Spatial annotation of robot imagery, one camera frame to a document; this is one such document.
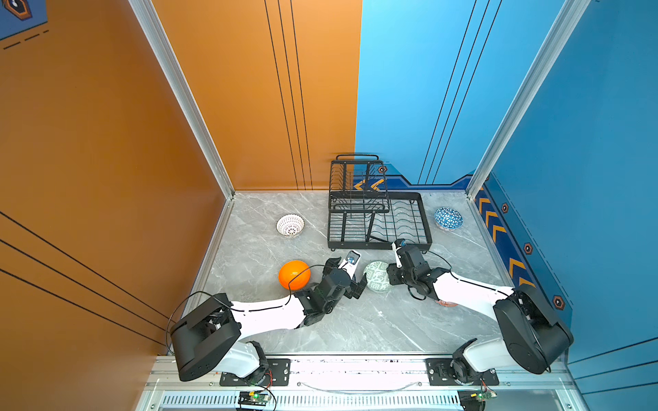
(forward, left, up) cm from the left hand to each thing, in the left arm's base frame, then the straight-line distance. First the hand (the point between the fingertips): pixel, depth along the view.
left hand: (353, 265), depth 83 cm
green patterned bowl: (+1, -9, -10) cm, 14 cm away
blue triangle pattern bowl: (+29, -42, -10) cm, 52 cm away
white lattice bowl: (+24, +25, -10) cm, 36 cm away
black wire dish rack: (+17, -3, +7) cm, 18 cm away
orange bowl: (+3, +22, -9) cm, 24 cm away
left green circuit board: (-34, +28, -13) cm, 46 cm away
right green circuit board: (-33, -36, -11) cm, 50 cm away
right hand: (+3, -13, -9) cm, 16 cm away
